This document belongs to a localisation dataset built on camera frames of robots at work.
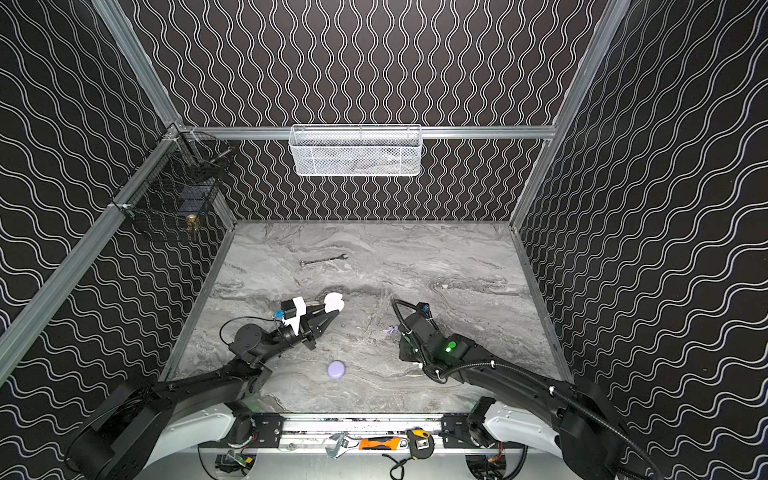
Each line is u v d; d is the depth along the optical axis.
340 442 0.73
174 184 0.93
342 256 1.10
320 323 0.72
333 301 0.72
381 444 0.72
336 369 0.84
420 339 0.62
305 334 0.66
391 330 0.92
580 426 0.40
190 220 0.83
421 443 0.71
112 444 0.41
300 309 0.62
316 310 0.71
